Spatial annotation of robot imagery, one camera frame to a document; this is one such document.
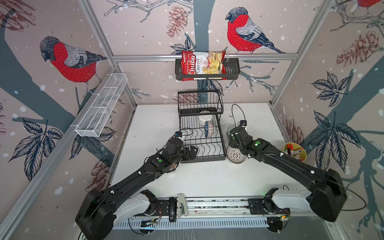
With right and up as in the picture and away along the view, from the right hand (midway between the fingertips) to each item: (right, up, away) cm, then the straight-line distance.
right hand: (235, 140), depth 83 cm
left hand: (-24, -5, -4) cm, 25 cm away
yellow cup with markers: (+34, -6, -1) cm, 34 cm away
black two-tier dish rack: (-20, +17, +24) cm, 35 cm away
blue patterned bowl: (-14, +5, +9) cm, 18 cm away
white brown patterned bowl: (+1, -10, +5) cm, 11 cm away
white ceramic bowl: (-18, +12, +20) cm, 29 cm away
